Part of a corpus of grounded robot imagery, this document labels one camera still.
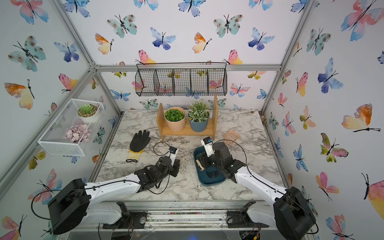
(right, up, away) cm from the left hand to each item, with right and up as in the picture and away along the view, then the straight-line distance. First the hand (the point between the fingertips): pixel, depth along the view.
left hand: (181, 160), depth 84 cm
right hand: (+11, +4, -2) cm, 12 cm away
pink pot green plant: (-5, +24, +8) cm, 25 cm away
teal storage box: (+12, -10, +4) cm, 16 cm away
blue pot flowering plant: (+10, +26, +5) cm, 28 cm away
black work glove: (-31, +6, +17) cm, 37 cm away
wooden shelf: (+18, +16, +18) cm, 30 cm away
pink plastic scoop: (+32, +11, +23) cm, 41 cm away
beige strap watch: (+12, -6, +5) cm, 14 cm away
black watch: (+17, -7, +3) cm, 19 cm away
